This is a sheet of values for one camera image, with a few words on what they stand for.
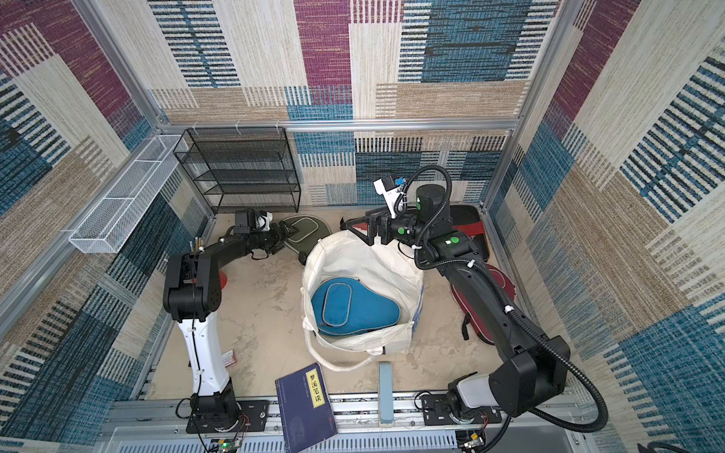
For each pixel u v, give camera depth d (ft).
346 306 2.92
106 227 2.32
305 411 2.45
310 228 3.62
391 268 2.62
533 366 1.27
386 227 1.98
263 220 3.01
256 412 2.44
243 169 3.59
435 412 2.39
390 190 1.99
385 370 2.55
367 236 2.00
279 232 3.08
